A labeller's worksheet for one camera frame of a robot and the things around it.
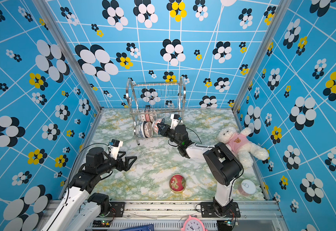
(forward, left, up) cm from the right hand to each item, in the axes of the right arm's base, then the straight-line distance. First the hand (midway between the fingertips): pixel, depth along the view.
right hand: (158, 124), depth 85 cm
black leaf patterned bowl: (+11, +9, -6) cm, 15 cm away
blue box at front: (-49, +1, -15) cm, 51 cm away
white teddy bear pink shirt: (-10, -52, -13) cm, 55 cm away
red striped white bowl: (+18, +6, -13) cm, 23 cm away
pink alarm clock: (-47, -18, -19) cm, 54 cm away
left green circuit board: (-47, +28, -23) cm, 59 cm away
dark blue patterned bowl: (-1, -2, -1) cm, 2 cm away
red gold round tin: (-28, -11, -17) cm, 35 cm away
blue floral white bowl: (+1, +13, -7) cm, 15 cm away
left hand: (-18, +13, -3) cm, 23 cm away
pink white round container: (-31, -48, -16) cm, 59 cm away
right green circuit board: (-47, -34, -22) cm, 62 cm away
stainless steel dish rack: (+36, +9, -16) cm, 41 cm away
